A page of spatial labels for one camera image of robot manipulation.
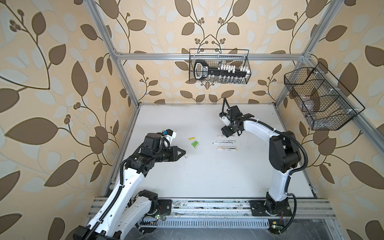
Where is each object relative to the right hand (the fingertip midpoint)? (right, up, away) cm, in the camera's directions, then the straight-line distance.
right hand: (229, 130), depth 97 cm
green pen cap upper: (-22, -9, +1) cm, 24 cm away
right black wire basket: (+43, +15, -24) cm, 51 cm away
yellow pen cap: (-25, -6, +5) cm, 26 cm away
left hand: (-26, -9, -25) cm, 37 cm away
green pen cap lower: (-21, -10, 0) cm, 24 cm away
